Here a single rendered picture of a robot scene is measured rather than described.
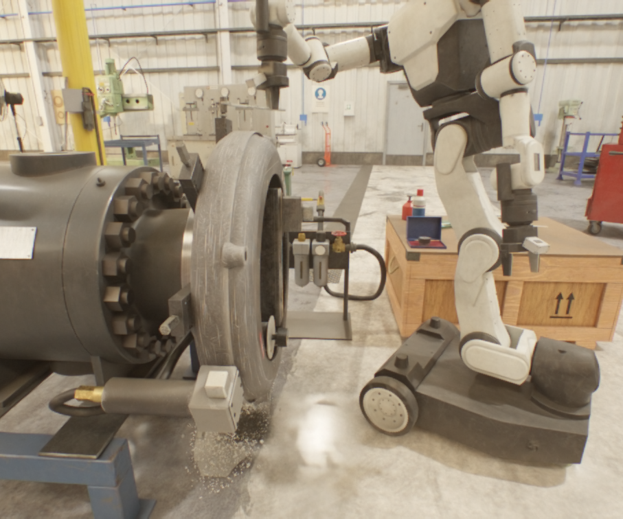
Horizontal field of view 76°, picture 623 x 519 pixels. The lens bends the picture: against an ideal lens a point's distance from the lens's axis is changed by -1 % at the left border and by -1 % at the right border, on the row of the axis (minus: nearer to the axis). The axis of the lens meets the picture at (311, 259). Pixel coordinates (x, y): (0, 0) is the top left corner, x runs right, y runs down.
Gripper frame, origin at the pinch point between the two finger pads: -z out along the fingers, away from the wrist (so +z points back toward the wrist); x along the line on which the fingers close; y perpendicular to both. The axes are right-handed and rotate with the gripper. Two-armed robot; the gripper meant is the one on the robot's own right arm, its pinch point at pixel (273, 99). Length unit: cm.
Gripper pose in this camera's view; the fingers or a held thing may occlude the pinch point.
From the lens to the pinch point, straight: 128.8
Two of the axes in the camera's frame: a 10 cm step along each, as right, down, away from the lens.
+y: 7.5, -1.5, 6.5
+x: 6.6, 1.8, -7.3
